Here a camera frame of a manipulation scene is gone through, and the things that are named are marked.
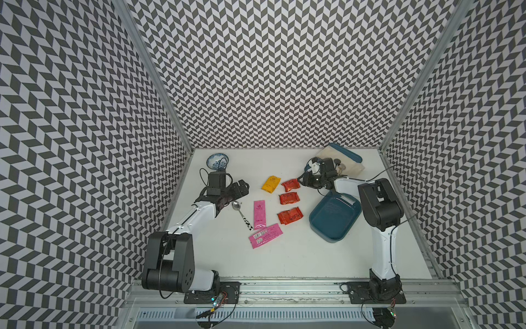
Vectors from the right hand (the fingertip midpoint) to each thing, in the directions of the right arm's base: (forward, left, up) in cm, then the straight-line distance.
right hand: (300, 181), depth 103 cm
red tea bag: (-10, +7, +1) cm, 12 cm away
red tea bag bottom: (-19, +6, 0) cm, 20 cm away
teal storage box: (-19, -13, -1) cm, 23 cm away
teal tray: (+22, -29, -3) cm, 36 cm away
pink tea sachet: (-19, +20, 0) cm, 28 cm away
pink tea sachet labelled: (-29, +18, +1) cm, 34 cm away
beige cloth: (+13, -26, -1) cm, 29 cm away
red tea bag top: (-2, +5, 0) cm, 5 cm away
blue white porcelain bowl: (+14, +45, +1) cm, 47 cm away
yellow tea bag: (-2, +15, +1) cm, 15 cm away
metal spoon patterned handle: (-13, +31, 0) cm, 34 cm away
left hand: (-10, +28, +9) cm, 31 cm away
